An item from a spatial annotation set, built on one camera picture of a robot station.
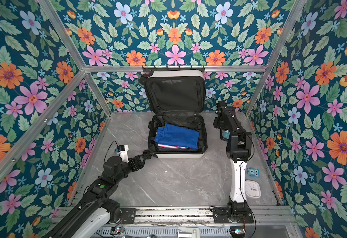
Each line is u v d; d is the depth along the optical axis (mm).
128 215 739
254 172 863
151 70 907
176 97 959
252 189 789
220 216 734
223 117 766
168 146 933
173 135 985
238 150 617
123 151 704
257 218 740
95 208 539
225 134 1071
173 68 929
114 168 583
